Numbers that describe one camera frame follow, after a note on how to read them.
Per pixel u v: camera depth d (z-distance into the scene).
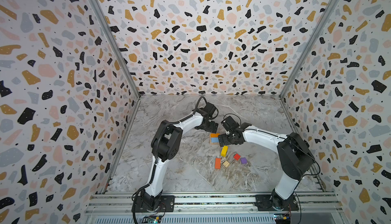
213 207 0.73
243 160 0.90
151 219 0.70
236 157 0.90
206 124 0.84
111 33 0.86
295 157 0.47
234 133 0.69
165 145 0.56
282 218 0.72
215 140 0.93
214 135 0.91
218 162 0.88
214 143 0.95
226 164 0.86
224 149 0.90
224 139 0.84
